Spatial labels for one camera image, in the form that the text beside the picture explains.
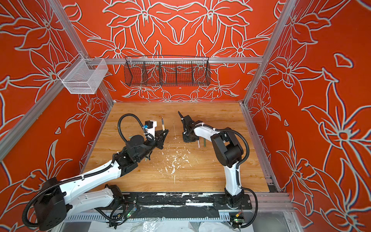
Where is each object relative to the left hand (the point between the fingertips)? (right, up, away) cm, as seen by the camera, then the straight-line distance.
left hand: (167, 129), depth 72 cm
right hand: (+10, -9, +25) cm, 28 cm away
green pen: (+23, -11, +23) cm, 34 cm away
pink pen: (+19, -12, +22) cm, 31 cm away
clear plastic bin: (-57, +33, +19) cm, 68 cm away
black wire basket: (-6, +39, +28) cm, 48 cm away
